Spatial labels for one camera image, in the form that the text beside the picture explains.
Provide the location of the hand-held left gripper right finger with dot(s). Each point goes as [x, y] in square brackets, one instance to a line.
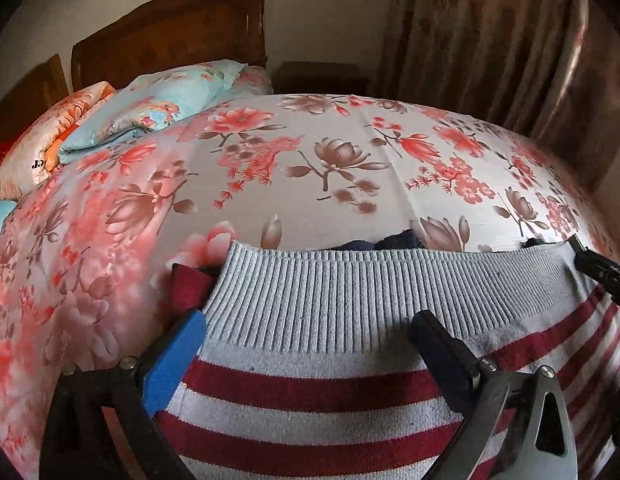
[440, 360]

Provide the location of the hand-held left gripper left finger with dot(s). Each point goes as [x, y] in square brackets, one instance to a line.
[172, 357]

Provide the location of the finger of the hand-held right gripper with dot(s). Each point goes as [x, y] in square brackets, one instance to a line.
[602, 272]

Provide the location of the red white striped knit sweater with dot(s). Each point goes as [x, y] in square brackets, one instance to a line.
[330, 305]

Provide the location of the pink floral bed sheet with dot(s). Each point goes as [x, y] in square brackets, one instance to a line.
[300, 160]

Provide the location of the orange pink floral pillow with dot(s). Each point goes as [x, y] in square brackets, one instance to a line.
[45, 140]

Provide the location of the floral curtain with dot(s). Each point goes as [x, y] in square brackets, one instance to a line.
[490, 45]

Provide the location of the light blue floral pillow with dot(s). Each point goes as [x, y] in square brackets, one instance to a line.
[155, 100]

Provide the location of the small wooden headboard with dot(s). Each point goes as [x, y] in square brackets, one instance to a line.
[25, 95]

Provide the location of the dark wooden nightstand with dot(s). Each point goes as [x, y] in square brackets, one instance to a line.
[320, 79]

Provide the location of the large carved wooden headboard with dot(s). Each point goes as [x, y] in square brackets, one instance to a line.
[165, 35]

